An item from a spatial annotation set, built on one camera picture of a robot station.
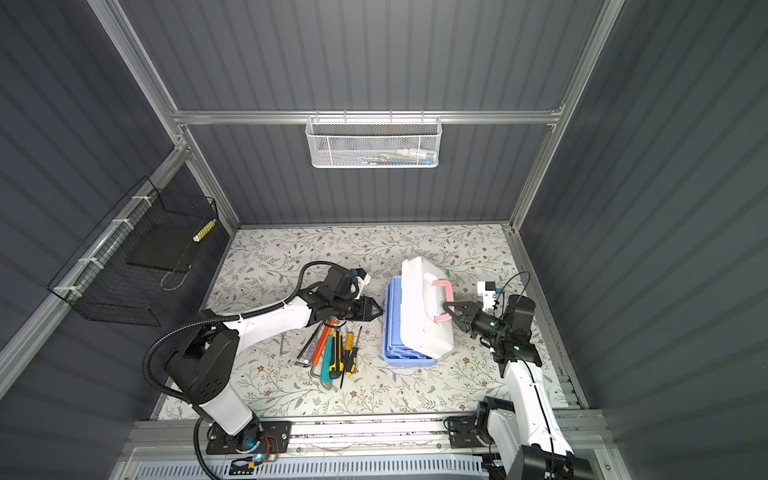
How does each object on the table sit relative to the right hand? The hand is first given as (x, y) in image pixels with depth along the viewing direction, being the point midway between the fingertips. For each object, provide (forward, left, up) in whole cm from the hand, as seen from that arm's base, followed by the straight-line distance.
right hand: (449, 310), depth 77 cm
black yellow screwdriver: (-7, +27, -16) cm, 32 cm away
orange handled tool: (-1, +36, -16) cm, 39 cm away
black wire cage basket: (+5, +79, +13) cm, 80 cm away
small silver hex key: (-2, +49, -16) cm, 51 cm away
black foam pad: (+12, +73, +14) cm, 75 cm away
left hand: (+5, +19, -9) cm, 21 cm away
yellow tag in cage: (+19, +67, +11) cm, 70 cm away
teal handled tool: (-8, +34, -16) cm, 38 cm away
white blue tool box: (-3, +8, -5) cm, 10 cm away
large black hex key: (-1, +40, -17) cm, 44 cm away
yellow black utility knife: (-9, +31, -15) cm, 35 cm away
